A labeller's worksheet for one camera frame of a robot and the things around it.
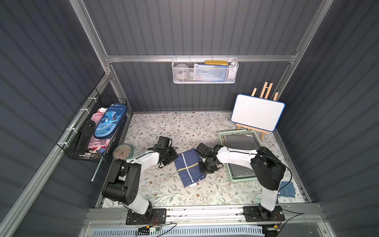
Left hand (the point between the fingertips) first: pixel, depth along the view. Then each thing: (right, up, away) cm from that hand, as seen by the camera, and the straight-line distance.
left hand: (177, 156), depth 93 cm
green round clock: (-35, +3, +1) cm, 36 cm away
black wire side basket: (-42, +29, -17) cm, 54 cm away
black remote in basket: (-37, +14, -29) cm, 49 cm away
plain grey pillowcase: (+41, +9, +2) cm, 42 cm away
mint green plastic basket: (+46, +15, +7) cm, 49 cm away
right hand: (+16, -8, -4) cm, 19 cm away
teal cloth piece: (+63, -16, -12) cm, 66 cm away
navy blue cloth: (+7, -5, -1) cm, 9 cm away
